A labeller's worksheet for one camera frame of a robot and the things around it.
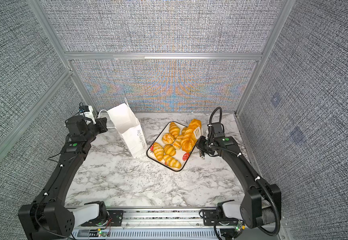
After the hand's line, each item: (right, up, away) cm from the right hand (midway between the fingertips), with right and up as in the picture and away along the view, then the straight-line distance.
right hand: (197, 144), depth 84 cm
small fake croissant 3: (-16, -5, +11) cm, 20 cm away
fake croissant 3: (-14, -11, +6) cm, 19 cm away
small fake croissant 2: (-6, +7, +15) cm, 18 cm away
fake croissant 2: (-23, -5, +10) cm, 25 cm away
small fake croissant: (-11, 0, +14) cm, 18 cm away
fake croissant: (-13, +8, +22) cm, 27 cm away
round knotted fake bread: (-17, +2, +17) cm, 24 cm away
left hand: (-49, +15, -6) cm, 51 cm away
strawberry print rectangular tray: (-8, -9, +11) cm, 16 cm away
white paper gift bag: (-36, +9, -6) cm, 38 cm away
